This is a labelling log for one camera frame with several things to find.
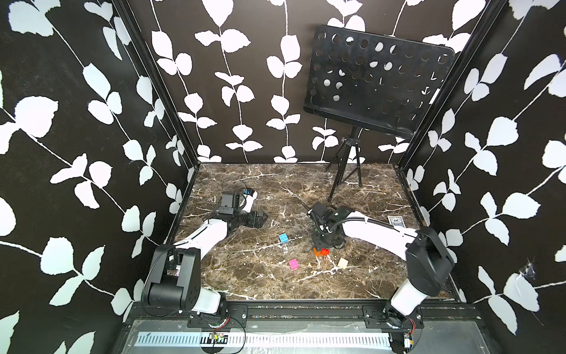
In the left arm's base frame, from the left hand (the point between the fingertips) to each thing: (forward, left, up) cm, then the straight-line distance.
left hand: (259, 211), depth 91 cm
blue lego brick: (-9, -10, -8) cm, 16 cm away
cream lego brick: (-21, -33, -9) cm, 40 cm away
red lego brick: (-17, -25, -6) cm, 31 cm away
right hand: (-13, -23, -3) cm, 27 cm away
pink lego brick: (-20, -13, -8) cm, 26 cm away
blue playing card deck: (-3, -61, -8) cm, 62 cm away
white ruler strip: (-42, +19, -12) cm, 48 cm away
